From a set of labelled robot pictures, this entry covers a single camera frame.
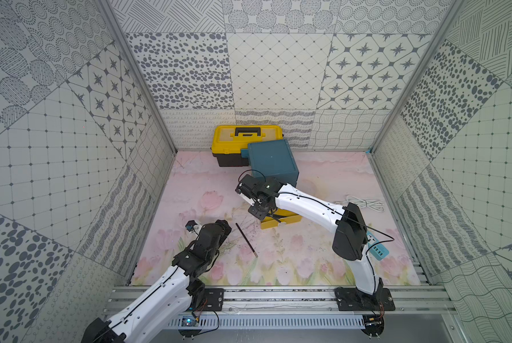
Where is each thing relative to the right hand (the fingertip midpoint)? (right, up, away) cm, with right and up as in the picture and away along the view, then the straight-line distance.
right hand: (265, 207), depth 85 cm
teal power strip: (+45, -17, -1) cm, 48 cm away
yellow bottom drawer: (+2, -7, +2) cm, 7 cm away
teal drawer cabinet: (+3, +20, +3) cm, 20 cm away
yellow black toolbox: (-18, +29, +17) cm, 38 cm away
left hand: (-17, -7, -2) cm, 18 cm away
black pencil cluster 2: (-8, -14, +3) cm, 17 cm away
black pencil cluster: (+5, -5, +3) cm, 8 cm away
